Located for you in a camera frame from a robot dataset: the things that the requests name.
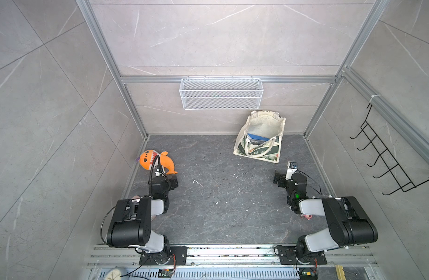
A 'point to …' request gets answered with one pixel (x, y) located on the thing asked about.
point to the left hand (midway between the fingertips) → (166, 173)
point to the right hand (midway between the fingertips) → (286, 171)
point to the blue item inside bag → (256, 139)
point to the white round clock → (113, 275)
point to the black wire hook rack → (405, 183)
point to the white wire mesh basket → (222, 93)
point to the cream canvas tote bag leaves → (263, 123)
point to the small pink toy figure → (308, 216)
